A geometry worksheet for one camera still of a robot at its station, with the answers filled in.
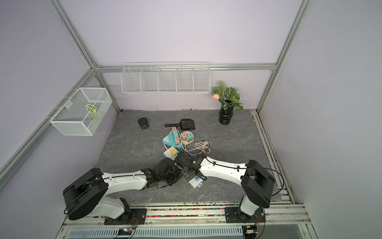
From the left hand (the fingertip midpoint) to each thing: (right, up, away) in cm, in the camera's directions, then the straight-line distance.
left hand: (185, 174), depth 84 cm
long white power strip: (+6, -4, -2) cm, 7 cm away
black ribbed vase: (+28, +35, +23) cm, 50 cm away
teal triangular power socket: (-10, +18, +15) cm, 26 cm away
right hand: (+3, +3, -1) cm, 4 cm away
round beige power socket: (0, +20, +12) cm, 24 cm away
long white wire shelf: (-12, +60, +14) cm, 63 cm away
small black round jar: (-33, +30, +24) cm, 50 cm away
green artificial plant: (+26, +45, +5) cm, 52 cm away
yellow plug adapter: (-8, +13, +7) cm, 16 cm away
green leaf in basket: (-49, +37, -5) cm, 62 cm away
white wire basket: (-58, +34, -2) cm, 67 cm away
